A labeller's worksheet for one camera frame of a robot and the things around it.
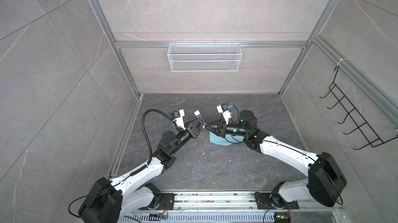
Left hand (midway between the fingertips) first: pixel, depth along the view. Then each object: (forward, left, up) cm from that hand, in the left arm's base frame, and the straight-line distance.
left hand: (204, 117), depth 69 cm
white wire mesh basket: (+49, -3, 0) cm, 49 cm away
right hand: (-1, -1, -5) cm, 5 cm away
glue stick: (+2, +3, +1) cm, 4 cm away
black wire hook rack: (-6, -66, +3) cm, 66 cm away
